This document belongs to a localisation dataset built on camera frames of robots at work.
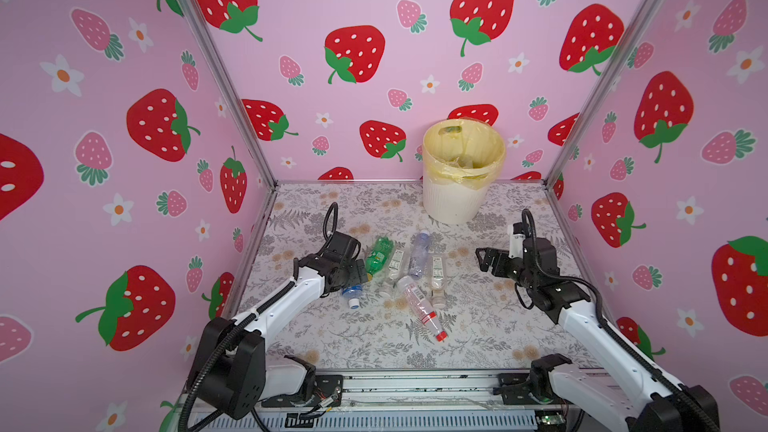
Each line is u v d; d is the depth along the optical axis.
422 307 0.84
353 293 0.87
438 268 0.90
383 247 1.01
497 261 0.72
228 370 0.41
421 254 1.01
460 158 1.07
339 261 0.66
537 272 0.61
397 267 0.90
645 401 0.41
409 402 0.73
